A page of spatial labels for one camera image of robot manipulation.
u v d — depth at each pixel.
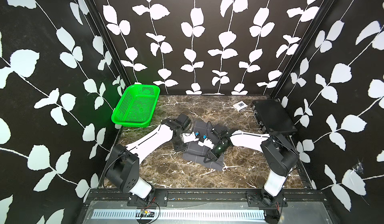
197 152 0.89
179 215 0.70
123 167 0.42
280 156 0.48
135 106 1.15
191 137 0.75
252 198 0.73
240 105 1.14
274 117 1.11
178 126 0.61
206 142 0.81
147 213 0.71
